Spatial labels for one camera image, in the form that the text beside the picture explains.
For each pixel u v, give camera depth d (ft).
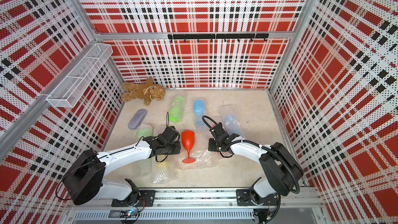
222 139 2.23
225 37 2.92
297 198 2.46
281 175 1.40
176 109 3.40
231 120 3.08
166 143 2.21
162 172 2.46
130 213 2.29
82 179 1.38
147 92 3.64
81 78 2.48
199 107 3.32
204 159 2.83
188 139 2.89
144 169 2.51
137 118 3.32
